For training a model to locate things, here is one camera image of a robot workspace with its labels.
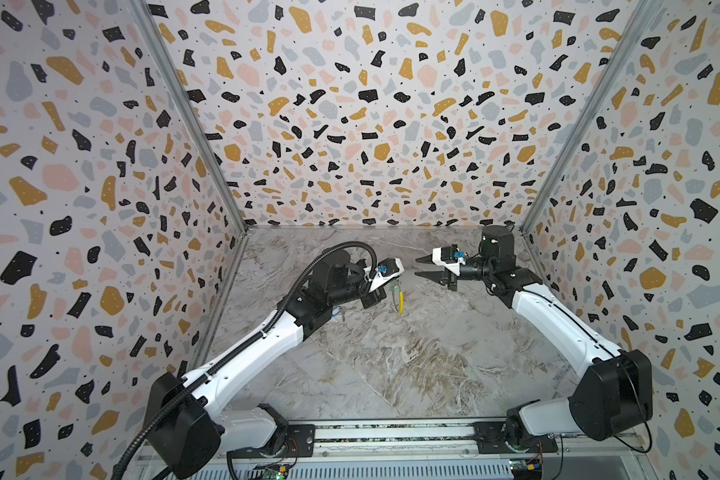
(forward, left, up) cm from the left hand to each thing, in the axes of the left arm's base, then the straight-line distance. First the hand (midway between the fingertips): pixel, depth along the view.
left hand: (399, 267), depth 70 cm
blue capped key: (+6, +19, -31) cm, 37 cm away
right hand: (+3, -5, -1) cm, 6 cm away
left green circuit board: (-36, +30, -31) cm, 56 cm away
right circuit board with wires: (-37, -31, -31) cm, 57 cm away
